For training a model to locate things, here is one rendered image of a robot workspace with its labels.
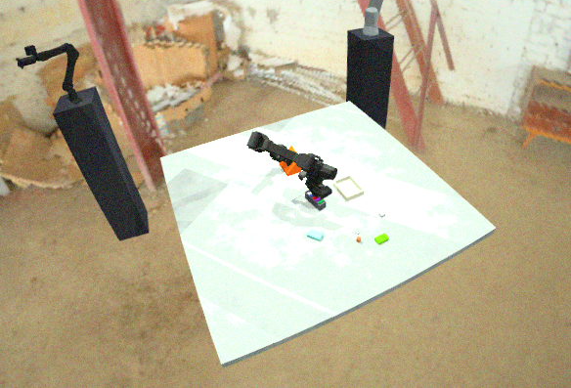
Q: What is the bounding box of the lime green rectangular block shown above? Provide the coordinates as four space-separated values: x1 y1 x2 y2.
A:
374 233 389 245

